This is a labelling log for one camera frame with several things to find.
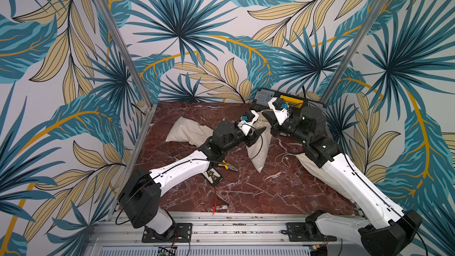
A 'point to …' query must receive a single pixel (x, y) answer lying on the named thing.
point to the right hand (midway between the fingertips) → (252, 117)
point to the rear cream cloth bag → (259, 147)
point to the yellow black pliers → (227, 166)
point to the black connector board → (213, 176)
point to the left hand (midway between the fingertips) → (260, 124)
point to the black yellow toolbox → (293, 102)
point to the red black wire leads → (215, 204)
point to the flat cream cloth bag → (186, 130)
